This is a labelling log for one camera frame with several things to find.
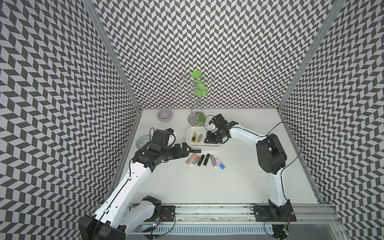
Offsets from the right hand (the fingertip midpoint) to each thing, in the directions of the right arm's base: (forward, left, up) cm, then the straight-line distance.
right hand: (206, 143), depth 94 cm
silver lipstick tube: (-10, -4, -5) cm, 12 cm away
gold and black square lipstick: (+8, +8, -3) cm, 12 cm away
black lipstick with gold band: (-10, 0, -4) cm, 11 cm away
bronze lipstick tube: (+6, +4, -3) cm, 8 cm away
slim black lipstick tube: (-4, +6, -3) cm, 8 cm away
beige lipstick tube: (-9, +10, -3) cm, 14 cm away
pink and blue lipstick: (-12, -8, -4) cm, 15 cm away
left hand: (-14, +12, +14) cm, 23 cm away
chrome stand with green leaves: (+24, +6, +26) cm, 36 cm away
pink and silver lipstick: (-11, +7, -3) cm, 13 cm away
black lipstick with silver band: (-9, +3, -4) cm, 11 cm away
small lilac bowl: (+25, +31, -1) cm, 39 cm away
